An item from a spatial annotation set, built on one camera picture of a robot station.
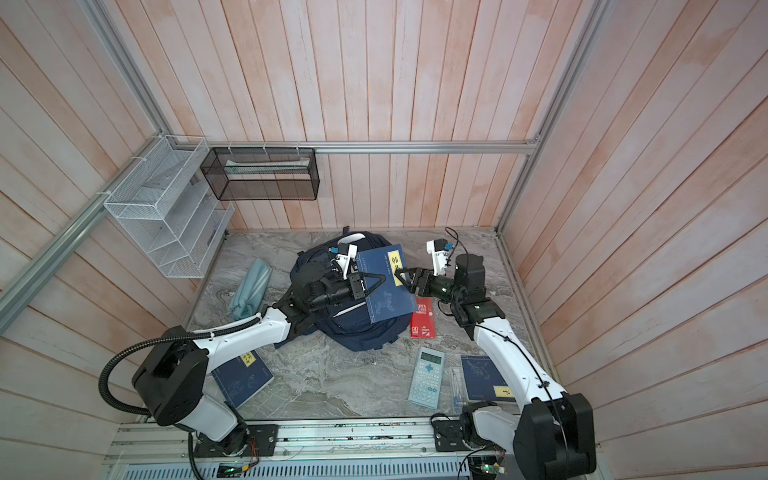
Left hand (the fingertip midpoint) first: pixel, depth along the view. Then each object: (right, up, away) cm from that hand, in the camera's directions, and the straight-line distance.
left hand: (385, 284), depth 74 cm
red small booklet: (+12, -14, +21) cm, 28 cm away
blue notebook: (-40, -28, +9) cm, 50 cm away
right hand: (+5, +3, +3) cm, 6 cm away
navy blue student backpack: (-12, -15, +17) cm, 25 cm away
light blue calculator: (+12, -27, +9) cm, 31 cm away
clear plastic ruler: (+20, -30, +6) cm, 36 cm away
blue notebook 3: (+28, -28, +9) cm, 41 cm away
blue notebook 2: (+2, -3, +1) cm, 4 cm away
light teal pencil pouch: (-44, -2, +23) cm, 50 cm away
